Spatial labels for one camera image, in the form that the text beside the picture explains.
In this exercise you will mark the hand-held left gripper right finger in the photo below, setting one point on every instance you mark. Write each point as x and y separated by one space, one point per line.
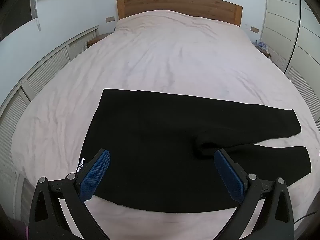
228 173

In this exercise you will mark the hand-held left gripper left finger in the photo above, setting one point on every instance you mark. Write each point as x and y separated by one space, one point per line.
96 172

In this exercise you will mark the black pants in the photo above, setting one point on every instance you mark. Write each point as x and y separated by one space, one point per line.
150 130

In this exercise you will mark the pink cloth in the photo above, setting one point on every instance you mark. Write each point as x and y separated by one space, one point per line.
26 232

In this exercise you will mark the white louvered cabinet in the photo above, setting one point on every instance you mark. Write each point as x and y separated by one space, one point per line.
47 67

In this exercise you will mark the wooden nightstand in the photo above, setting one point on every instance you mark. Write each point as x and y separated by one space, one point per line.
96 39
265 52

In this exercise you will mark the small items on nightstand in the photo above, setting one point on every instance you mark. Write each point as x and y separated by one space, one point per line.
261 45

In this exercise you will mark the bed with pink sheet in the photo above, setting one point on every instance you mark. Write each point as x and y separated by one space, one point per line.
162 55

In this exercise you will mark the wooden headboard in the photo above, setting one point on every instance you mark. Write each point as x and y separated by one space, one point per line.
180 5

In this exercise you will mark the window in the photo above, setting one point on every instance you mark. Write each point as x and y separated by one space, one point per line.
20 12

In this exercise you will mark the wall socket plate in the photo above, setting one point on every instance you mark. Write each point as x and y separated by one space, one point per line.
254 29
110 19

